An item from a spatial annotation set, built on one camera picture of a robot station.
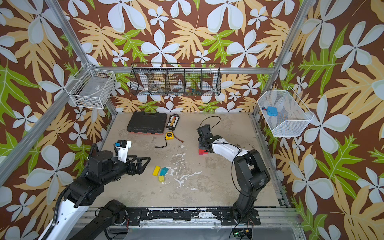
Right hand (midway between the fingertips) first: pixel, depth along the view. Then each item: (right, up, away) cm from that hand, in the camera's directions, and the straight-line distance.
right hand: (203, 142), depth 95 cm
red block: (-1, -7, +1) cm, 7 cm away
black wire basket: (-18, +41, +2) cm, 45 cm away
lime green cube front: (-26, -20, -11) cm, 34 cm away
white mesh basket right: (+46, +16, -17) cm, 51 cm away
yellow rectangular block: (-29, -17, -6) cm, 34 cm away
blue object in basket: (+40, +19, -8) cm, 45 cm away
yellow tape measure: (-24, +3, +9) cm, 26 cm away
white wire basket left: (-67, +33, -9) cm, 75 cm away
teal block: (-25, -17, -7) cm, 30 cm away
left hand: (-30, -4, -27) cm, 41 cm away
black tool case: (-40, +13, +13) cm, 44 cm away
